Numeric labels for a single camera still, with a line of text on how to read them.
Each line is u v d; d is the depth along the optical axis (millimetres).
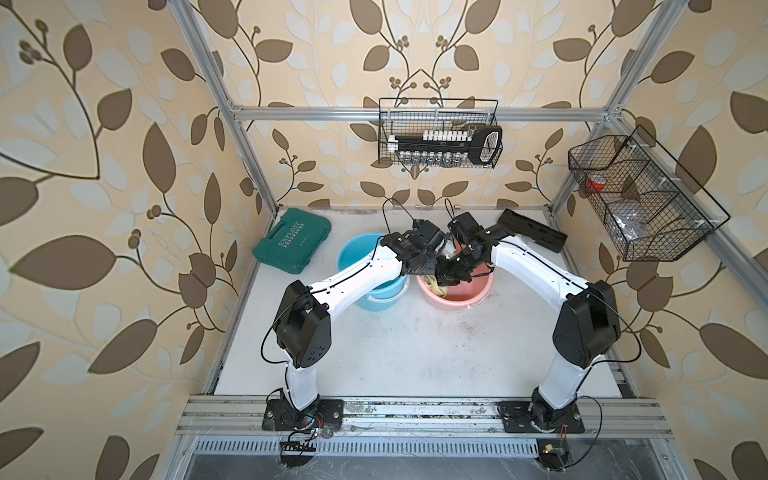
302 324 463
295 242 1050
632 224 722
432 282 787
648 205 737
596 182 807
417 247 616
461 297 774
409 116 911
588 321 456
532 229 1118
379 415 757
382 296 792
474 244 628
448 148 862
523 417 732
